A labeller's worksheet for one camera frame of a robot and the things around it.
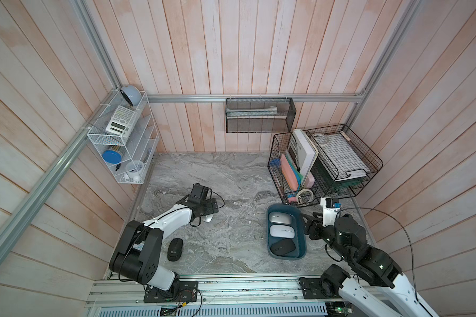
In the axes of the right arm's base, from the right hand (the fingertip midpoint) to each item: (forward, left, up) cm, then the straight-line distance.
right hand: (305, 212), depth 71 cm
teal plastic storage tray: (-3, -2, -19) cm, 20 cm away
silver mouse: (+8, +6, -20) cm, 23 cm away
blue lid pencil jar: (+17, +75, +11) cm, 78 cm away
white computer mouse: (+1, +5, -20) cm, 21 cm away
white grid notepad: (+30, -24, -1) cm, 38 cm away
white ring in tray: (+42, -17, -1) cm, 45 cm away
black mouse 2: (-9, +52, -19) cm, 56 cm away
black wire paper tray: (+20, -28, -13) cm, 37 cm away
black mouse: (-6, +6, -20) cm, 22 cm away
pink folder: (+30, -1, -15) cm, 33 cm away
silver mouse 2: (+7, +39, -20) cm, 45 cm away
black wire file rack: (+28, -3, -9) cm, 30 cm away
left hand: (+10, +40, -18) cm, 45 cm away
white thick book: (+27, -5, +4) cm, 28 cm away
